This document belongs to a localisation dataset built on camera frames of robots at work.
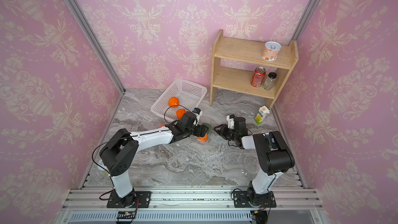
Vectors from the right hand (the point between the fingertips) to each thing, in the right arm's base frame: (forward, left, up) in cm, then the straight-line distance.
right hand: (215, 129), depth 94 cm
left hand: (-1, +7, +3) cm, 8 cm away
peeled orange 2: (+12, +22, +2) cm, 25 cm away
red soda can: (+18, -25, +25) cm, 39 cm away
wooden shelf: (+26, -16, +16) cm, 34 cm away
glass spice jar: (+15, -31, +22) cm, 41 cm away
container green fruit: (0, +4, +3) cm, 5 cm away
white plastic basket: (+33, +17, -2) cm, 37 cm away
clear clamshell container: (-4, +3, -2) cm, 6 cm away
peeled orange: (+22, +27, +2) cm, 35 cm away
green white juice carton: (+6, -29, +8) cm, 31 cm away
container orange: (-12, +25, +25) cm, 38 cm away
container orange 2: (-7, +8, +2) cm, 11 cm away
